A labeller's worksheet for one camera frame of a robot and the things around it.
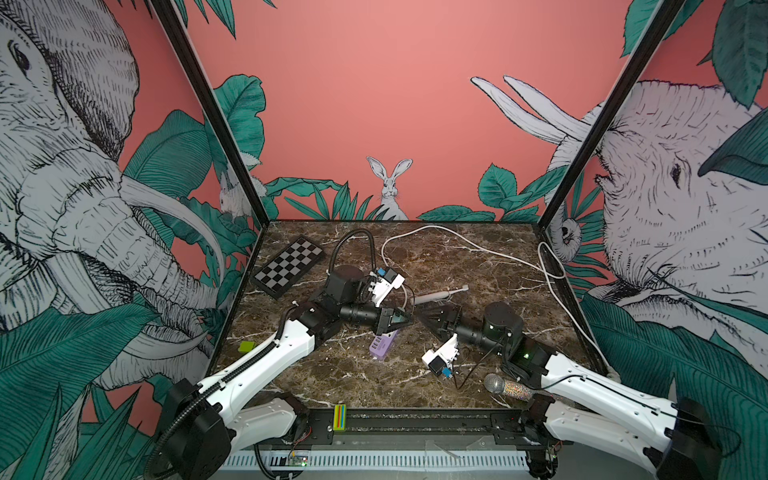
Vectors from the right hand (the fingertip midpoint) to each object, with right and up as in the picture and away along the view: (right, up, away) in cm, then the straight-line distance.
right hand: (422, 301), depth 69 cm
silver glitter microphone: (+20, -23, +9) cm, 32 cm away
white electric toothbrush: (+8, -3, +30) cm, 31 cm away
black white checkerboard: (-43, +6, +33) cm, 54 cm away
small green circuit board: (-30, -39, +1) cm, 49 cm away
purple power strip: (-10, -16, +17) cm, 26 cm away
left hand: (-2, -5, 0) cm, 5 cm away
